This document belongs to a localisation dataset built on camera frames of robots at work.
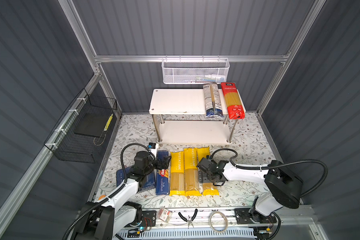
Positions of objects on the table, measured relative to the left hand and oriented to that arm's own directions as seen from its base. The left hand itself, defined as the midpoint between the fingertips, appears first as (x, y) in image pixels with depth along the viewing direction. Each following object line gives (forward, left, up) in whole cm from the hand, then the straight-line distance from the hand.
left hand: (164, 155), depth 86 cm
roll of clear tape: (-33, -30, -8) cm, 45 cm away
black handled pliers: (-32, -12, -9) cm, 36 cm away
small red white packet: (-28, 0, -8) cm, 30 cm away
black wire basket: (+8, +40, +19) cm, 45 cm away
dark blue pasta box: (-14, +7, -3) cm, 16 cm away
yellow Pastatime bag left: (-14, -7, -7) cm, 18 cm away
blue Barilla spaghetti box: (-13, +1, -6) cm, 15 cm away
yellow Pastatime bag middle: (-8, -16, -6) cm, 19 cm away
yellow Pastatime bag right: (-18, -23, -7) cm, 31 cm away
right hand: (-11, -25, -10) cm, 29 cm away
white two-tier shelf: (+18, -8, +25) cm, 32 cm away
